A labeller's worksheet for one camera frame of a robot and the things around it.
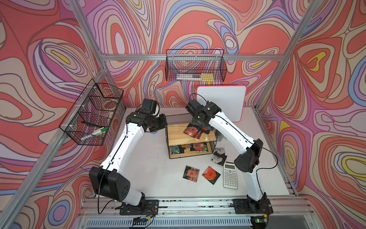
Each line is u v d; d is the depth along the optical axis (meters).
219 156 0.91
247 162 0.59
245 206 0.73
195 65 0.97
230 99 1.00
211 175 0.84
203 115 0.56
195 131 0.84
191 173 0.84
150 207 0.72
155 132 1.04
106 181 0.40
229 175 0.84
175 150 0.93
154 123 0.67
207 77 0.82
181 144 0.89
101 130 0.72
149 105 0.58
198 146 0.93
